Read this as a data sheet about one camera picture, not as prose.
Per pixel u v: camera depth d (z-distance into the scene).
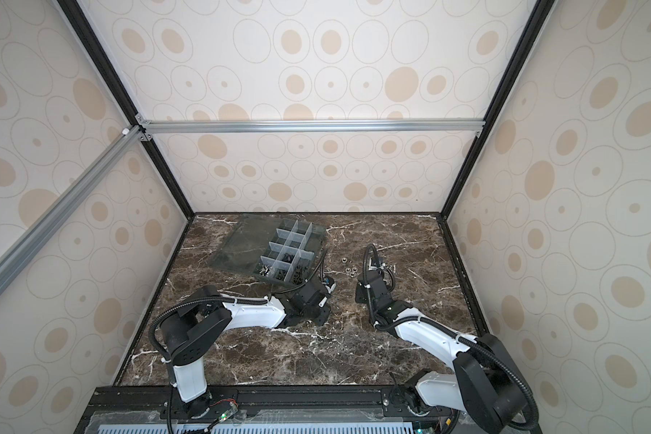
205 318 0.47
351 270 1.00
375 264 0.74
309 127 0.89
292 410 0.73
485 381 0.42
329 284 0.83
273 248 1.06
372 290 0.65
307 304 0.71
